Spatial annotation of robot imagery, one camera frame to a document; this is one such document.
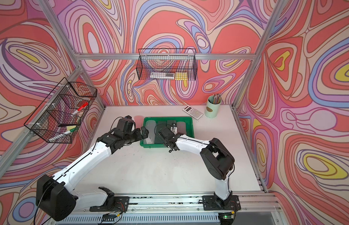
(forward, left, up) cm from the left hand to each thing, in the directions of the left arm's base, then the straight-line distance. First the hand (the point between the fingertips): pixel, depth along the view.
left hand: (144, 133), depth 81 cm
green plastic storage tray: (+3, -7, -16) cm, 18 cm away
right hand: (+2, -16, -14) cm, 22 cm away
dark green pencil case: (+17, -7, -15) cm, 24 cm away
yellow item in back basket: (+34, -22, +17) cm, 44 cm away
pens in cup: (+32, -49, -1) cm, 59 cm away
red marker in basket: (+8, +33, +14) cm, 37 cm away
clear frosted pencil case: (+17, 0, -14) cm, 22 cm away
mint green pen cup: (+29, -47, -6) cm, 55 cm away
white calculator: (+32, -33, -16) cm, 49 cm away
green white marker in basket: (-6, +37, +9) cm, 39 cm away
